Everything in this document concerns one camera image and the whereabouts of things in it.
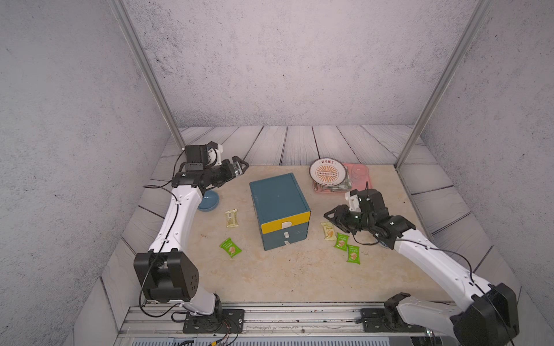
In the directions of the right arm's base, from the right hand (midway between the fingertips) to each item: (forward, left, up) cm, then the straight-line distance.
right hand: (326, 217), depth 77 cm
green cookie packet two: (0, -9, -19) cm, 21 cm away
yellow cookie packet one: (+11, +39, -18) cm, 45 cm away
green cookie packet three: (-5, -13, -20) cm, 24 cm away
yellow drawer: (-2, +14, 0) cm, 14 cm away
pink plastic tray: (+31, -16, -19) cm, 40 cm away
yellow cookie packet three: (+5, -4, -19) cm, 19 cm away
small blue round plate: (+20, +51, -17) cm, 58 cm away
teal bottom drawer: (-1, +15, -16) cm, 21 cm away
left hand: (+15, +29, +10) cm, 34 cm away
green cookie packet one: (-3, +37, -19) cm, 42 cm away
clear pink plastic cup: (+36, -23, -16) cm, 45 cm away
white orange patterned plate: (+39, -7, -18) cm, 43 cm away
